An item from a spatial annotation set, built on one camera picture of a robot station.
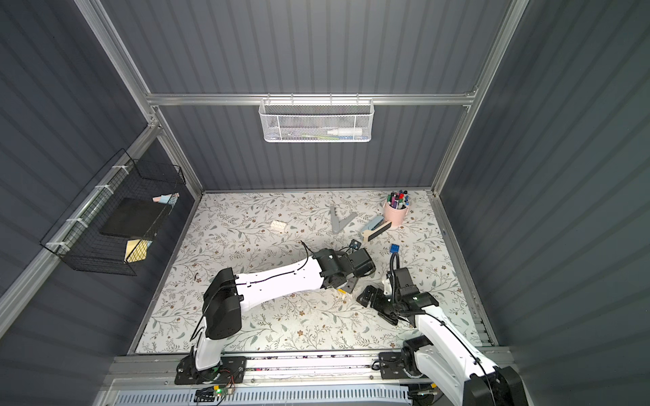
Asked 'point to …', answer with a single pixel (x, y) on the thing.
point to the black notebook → (134, 217)
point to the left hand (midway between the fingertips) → (348, 281)
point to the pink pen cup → (396, 207)
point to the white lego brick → (278, 225)
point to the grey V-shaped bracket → (338, 225)
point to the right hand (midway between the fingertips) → (368, 307)
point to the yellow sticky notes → (136, 249)
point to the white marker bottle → (347, 131)
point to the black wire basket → (76, 239)
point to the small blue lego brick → (394, 248)
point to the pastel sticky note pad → (167, 198)
